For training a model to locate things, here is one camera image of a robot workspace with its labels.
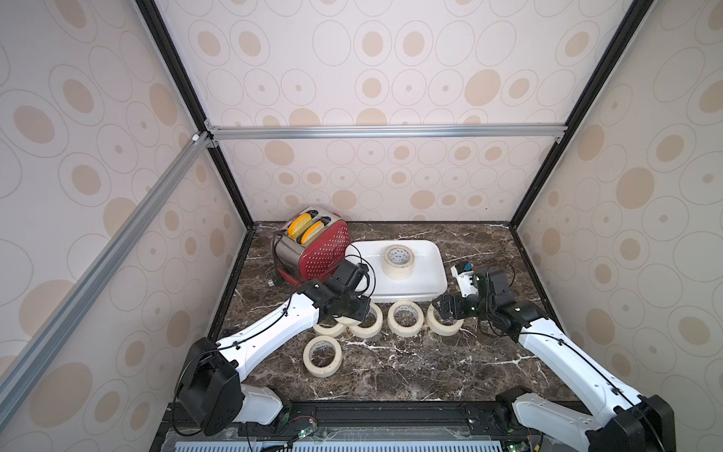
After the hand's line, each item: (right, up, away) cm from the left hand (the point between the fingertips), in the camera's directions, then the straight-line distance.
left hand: (372, 306), depth 79 cm
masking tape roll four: (+22, -9, +8) cm, 25 cm away
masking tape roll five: (-1, -9, +8) cm, 12 cm away
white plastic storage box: (+21, +4, +22) cm, 31 cm away
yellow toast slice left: (-24, +24, +12) cm, 36 cm away
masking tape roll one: (-15, -19, 0) cm, 24 cm away
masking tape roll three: (+9, -9, +8) cm, 15 cm away
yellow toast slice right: (-19, +22, +9) cm, 30 cm away
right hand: (+21, +1, +2) cm, 21 cm away
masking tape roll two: (+10, +11, +25) cm, 30 cm away
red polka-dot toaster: (-20, +18, +10) cm, 29 cm away
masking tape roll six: (-14, -10, +8) cm, 19 cm away
